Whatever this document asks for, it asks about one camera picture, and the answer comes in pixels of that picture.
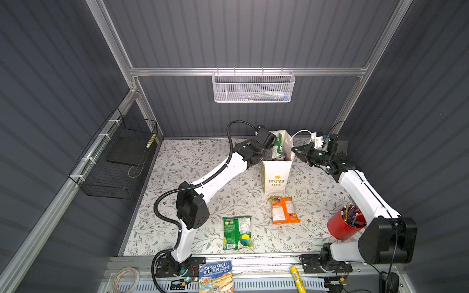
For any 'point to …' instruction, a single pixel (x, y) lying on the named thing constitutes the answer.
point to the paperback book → (215, 278)
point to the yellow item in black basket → (151, 141)
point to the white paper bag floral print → (276, 173)
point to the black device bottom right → (388, 282)
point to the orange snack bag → (282, 209)
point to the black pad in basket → (129, 149)
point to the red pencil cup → (344, 223)
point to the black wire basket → (112, 164)
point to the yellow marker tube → (298, 283)
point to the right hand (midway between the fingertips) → (293, 150)
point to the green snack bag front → (237, 232)
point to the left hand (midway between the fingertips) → (267, 150)
